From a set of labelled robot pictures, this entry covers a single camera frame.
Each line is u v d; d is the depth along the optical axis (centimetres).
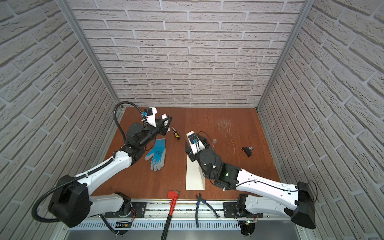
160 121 68
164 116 71
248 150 95
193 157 61
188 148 60
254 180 47
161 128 67
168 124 73
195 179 83
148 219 72
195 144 53
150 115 64
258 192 47
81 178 43
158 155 92
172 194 78
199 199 77
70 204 41
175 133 101
